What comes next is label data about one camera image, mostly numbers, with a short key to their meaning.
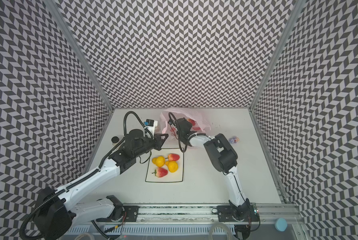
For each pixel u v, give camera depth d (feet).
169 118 2.84
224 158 1.80
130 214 2.38
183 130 2.63
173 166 2.71
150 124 2.16
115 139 2.92
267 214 2.46
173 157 2.91
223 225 2.19
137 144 1.93
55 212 1.23
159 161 2.77
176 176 2.72
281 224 2.29
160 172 2.70
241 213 2.07
